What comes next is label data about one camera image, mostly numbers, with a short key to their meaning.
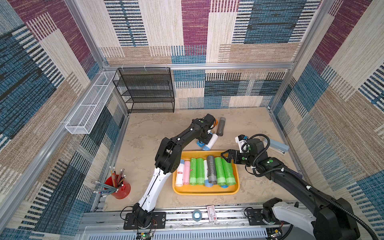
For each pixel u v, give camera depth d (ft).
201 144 3.23
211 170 2.72
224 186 2.70
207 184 2.66
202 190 2.71
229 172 2.66
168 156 1.98
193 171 2.83
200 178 2.73
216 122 3.24
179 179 2.73
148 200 2.06
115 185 2.55
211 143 3.18
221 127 3.48
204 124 2.48
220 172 2.67
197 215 2.46
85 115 2.38
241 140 2.46
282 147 3.08
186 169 2.86
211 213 2.45
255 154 2.06
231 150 2.39
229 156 2.39
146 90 3.61
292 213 1.78
